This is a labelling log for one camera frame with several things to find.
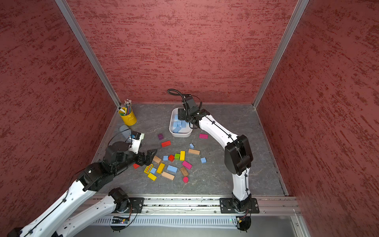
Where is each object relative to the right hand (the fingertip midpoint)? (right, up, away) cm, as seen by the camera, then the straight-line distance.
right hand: (182, 115), depth 89 cm
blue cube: (-7, -6, +16) cm, 19 cm away
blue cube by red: (-11, -27, +1) cm, 29 cm away
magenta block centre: (+3, -30, -2) cm, 31 cm away
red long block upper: (-12, -19, +8) cm, 24 cm away
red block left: (-18, -22, -27) cm, 40 cm away
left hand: (-16, -18, -18) cm, 30 cm away
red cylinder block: (+2, -38, -6) cm, 38 cm away
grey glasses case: (-41, -11, +12) cm, 44 cm away
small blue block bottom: (-17, -33, -4) cm, 37 cm away
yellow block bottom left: (-17, -36, -6) cm, 40 cm away
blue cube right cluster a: (+13, -28, +1) cm, 31 cm away
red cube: (-7, -27, 0) cm, 28 cm away
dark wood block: (+1, -33, -4) cm, 34 cm away
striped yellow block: (-20, -32, -5) cm, 38 cm away
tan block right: (+6, -24, +5) cm, 25 cm away
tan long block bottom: (-8, -35, -5) cm, 37 cm away
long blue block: (-6, -10, +15) cm, 19 cm away
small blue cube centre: (+5, -20, +5) cm, 22 cm away
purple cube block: (-17, -15, +11) cm, 25 cm away
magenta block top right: (+14, -15, +11) cm, 23 cm away
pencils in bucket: (-41, +4, +11) cm, 42 cm away
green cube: (-4, -26, +1) cm, 26 cm away
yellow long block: (-13, -32, -4) cm, 34 cm away
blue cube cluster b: (-4, -5, +17) cm, 19 cm away
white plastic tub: (0, -12, +14) cm, 19 cm away
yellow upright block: (0, -26, +2) cm, 26 cm away
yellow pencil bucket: (-38, -3, +12) cm, 40 cm away
